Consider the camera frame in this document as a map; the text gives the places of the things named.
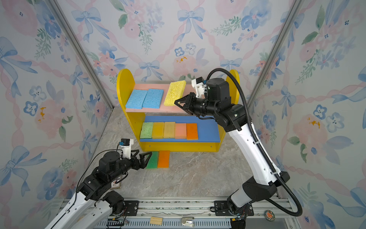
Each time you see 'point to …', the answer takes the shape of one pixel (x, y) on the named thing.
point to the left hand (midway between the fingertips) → (145, 151)
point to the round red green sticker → (269, 215)
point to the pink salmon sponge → (180, 130)
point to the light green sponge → (147, 130)
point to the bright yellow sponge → (157, 130)
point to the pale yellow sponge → (169, 130)
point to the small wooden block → (156, 220)
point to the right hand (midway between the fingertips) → (175, 101)
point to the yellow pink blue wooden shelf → (210, 136)
